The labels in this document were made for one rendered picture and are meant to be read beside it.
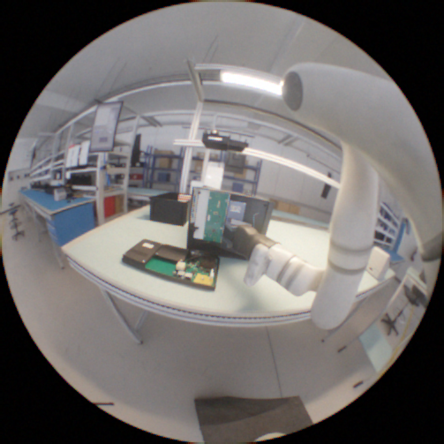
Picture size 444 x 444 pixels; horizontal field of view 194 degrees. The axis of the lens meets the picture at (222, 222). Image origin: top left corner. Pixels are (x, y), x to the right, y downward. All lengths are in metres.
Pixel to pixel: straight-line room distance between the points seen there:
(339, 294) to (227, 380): 1.14
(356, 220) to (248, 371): 1.27
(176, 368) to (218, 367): 0.33
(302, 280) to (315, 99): 0.25
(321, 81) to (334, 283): 0.22
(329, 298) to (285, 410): 0.33
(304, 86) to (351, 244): 0.18
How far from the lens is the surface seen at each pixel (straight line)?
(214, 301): 0.30
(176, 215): 0.63
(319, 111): 0.15
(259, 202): 0.41
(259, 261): 0.23
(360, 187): 0.18
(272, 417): 0.44
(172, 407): 1.26
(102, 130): 1.52
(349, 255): 0.18
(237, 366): 1.30
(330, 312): 0.23
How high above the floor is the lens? 1.23
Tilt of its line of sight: 17 degrees down
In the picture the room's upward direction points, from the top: 10 degrees clockwise
